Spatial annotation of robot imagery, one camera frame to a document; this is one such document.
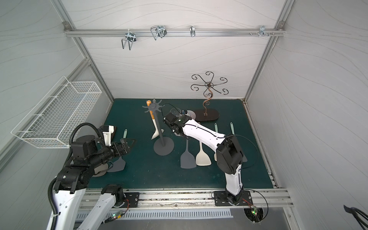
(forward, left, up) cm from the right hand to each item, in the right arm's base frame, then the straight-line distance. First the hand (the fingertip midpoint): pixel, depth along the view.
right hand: (186, 129), depth 86 cm
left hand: (-17, +25, +14) cm, 33 cm away
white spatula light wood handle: (-13, -10, -12) cm, 21 cm away
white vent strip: (-45, +31, +4) cm, 54 cm away
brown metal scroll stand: (+24, -19, -14) cm, 33 cm away
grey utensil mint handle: (-16, -1, -8) cm, 18 cm away
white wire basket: (-12, +62, +20) cm, 66 cm away
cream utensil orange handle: (-5, +17, +3) cm, 18 cm away
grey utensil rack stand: (-6, +15, -13) cm, 21 cm away
